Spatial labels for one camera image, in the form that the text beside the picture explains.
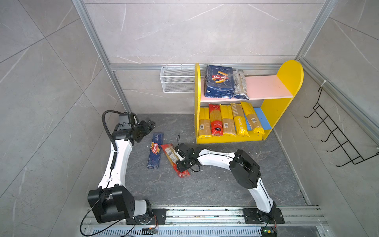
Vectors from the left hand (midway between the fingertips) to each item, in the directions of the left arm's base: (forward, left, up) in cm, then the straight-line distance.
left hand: (150, 123), depth 80 cm
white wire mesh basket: (+37, -16, +4) cm, 40 cm away
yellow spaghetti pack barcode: (+9, -47, -9) cm, 49 cm away
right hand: (-15, -15, -25) cm, 33 cm away
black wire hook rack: (-28, -89, +8) cm, 94 cm away
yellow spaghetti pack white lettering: (+8, -55, -8) cm, 56 cm away
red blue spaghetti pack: (-10, -11, -20) cm, 25 cm away
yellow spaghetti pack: (+10, -64, -8) cm, 65 cm away
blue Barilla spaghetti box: (-4, +1, -23) cm, 23 cm away
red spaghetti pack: (+10, -39, -9) cm, 42 cm away
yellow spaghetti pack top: (+1, -31, -8) cm, 33 cm away
